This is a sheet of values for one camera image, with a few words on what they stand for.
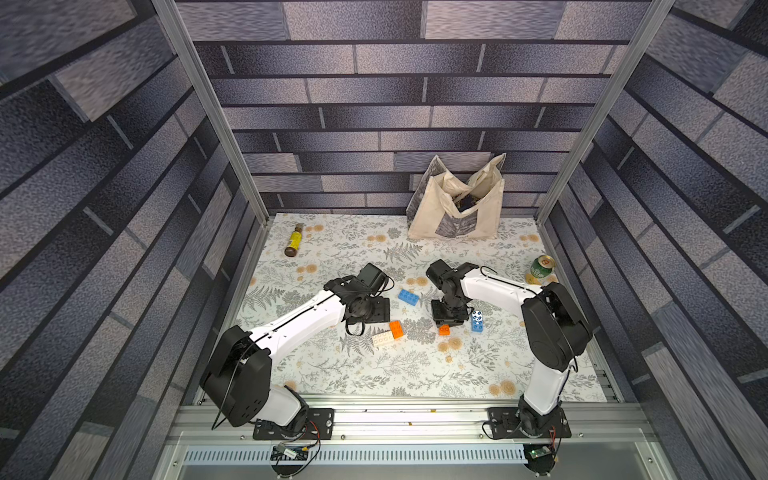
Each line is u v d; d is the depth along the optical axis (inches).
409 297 37.7
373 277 26.2
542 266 36.3
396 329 35.2
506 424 29.0
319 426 29.1
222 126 35.5
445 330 34.5
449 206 36.3
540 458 28.2
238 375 16.6
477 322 35.4
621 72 31.3
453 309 30.5
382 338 34.3
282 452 28.0
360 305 24.2
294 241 42.9
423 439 29.1
